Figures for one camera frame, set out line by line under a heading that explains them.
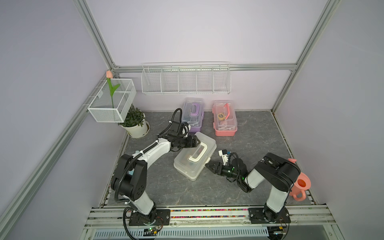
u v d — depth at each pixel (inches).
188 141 31.2
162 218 28.8
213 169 31.2
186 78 38.8
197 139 33.1
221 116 42.4
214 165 31.1
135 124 36.9
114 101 32.6
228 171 30.5
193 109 45.3
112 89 33.8
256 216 29.0
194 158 31.8
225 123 40.3
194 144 31.9
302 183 29.2
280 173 19.4
